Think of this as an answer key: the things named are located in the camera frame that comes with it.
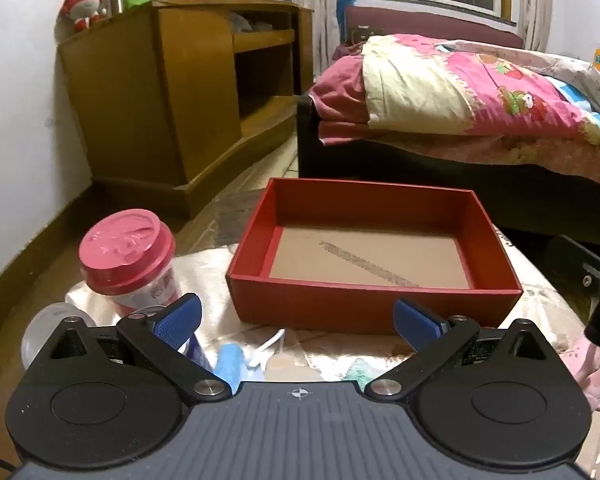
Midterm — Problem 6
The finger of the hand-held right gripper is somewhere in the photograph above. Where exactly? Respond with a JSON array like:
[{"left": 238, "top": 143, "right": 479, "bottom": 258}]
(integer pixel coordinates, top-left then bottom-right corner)
[{"left": 547, "top": 234, "right": 600, "bottom": 281}]

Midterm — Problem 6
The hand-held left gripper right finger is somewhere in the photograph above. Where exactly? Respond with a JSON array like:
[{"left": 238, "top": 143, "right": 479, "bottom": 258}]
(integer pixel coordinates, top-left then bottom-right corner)
[{"left": 364, "top": 298, "right": 572, "bottom": 404}]

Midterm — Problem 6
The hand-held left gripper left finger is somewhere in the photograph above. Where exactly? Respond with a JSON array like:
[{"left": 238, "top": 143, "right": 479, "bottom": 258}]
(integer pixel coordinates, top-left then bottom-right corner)
[{"left": 29, "top": 294, "right": 231, "bottom": 404}]

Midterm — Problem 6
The red cardboard box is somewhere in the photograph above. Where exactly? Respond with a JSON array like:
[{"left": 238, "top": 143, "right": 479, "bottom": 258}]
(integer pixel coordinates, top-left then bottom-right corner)
[{"left": 225, "top": 176, "right": 524, "bottom": 336}]

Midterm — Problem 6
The pink plush toy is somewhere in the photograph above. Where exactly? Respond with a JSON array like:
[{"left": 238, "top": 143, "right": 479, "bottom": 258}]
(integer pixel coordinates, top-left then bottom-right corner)
[{"left": 562, "top": 335, "right": 600, "bottom": 412}]

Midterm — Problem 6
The pink-lidded clear jar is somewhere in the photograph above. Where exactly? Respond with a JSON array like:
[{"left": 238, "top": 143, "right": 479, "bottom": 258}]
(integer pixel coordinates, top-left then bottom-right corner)
[{"left": 78, "top": 208, "right": 182, "bottom": 317}]

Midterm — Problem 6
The bed with colourful quilt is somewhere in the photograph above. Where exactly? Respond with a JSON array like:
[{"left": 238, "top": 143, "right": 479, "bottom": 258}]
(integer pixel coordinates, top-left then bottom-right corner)
[{"left": 296, "top": 0, "right": 600, "bottom": 248}]

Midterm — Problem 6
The pink printed quilt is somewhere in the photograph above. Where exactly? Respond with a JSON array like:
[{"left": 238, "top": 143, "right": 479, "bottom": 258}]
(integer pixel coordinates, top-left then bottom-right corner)
[{"left": 310, "top": 34, "right": 600, "bottom": 186}]

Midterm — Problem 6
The wooden cabinet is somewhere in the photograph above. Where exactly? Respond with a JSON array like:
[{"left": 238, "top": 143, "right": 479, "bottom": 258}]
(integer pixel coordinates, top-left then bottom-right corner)
[{"left": 57, "top": 0, "right": 315, "bottom": 221}]

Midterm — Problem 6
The beige curtain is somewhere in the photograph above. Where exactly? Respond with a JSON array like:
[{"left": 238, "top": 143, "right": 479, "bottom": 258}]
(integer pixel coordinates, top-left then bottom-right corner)
[
  {"left": 516, "top": 0, "right": 554, "bottom": 52},
  {"left": 290, "top": 0, "right": 342, "bottom": 78}
]

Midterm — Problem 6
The grey cloth bundle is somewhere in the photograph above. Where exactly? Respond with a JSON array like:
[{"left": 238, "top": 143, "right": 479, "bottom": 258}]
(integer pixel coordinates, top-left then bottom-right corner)
[{"left": 229, "top": 11, "right": 277, "bottom": 34}]

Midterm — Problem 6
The red and white plush doll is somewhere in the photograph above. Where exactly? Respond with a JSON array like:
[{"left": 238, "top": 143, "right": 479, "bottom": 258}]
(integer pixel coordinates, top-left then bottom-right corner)
[{"left": 60, "top": 0, "right": 107, "bottom": 33}]

